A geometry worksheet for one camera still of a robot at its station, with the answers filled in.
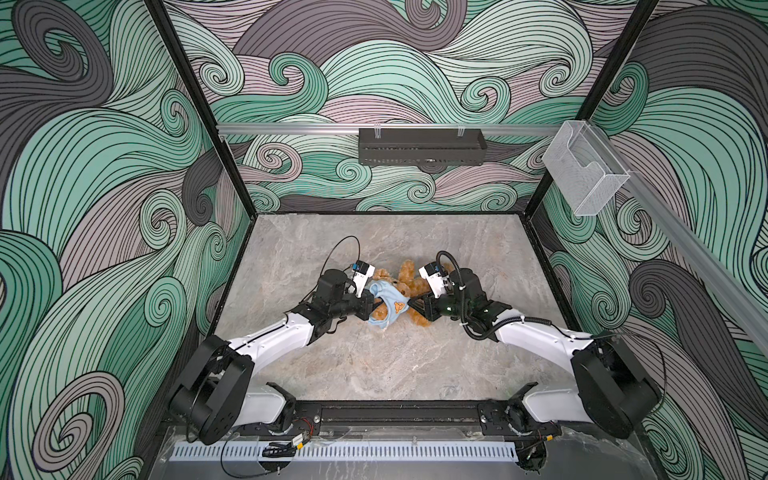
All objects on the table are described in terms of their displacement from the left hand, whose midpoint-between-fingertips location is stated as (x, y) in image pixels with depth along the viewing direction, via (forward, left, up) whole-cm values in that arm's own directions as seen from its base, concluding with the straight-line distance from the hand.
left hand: (384, 297), depth 82 cm
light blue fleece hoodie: (-2, -3, +1) cm, 4 cm away
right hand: (0, -8, -2) cm, 8 cm away
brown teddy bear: (+6, -8, -2) cm, 10 cm away
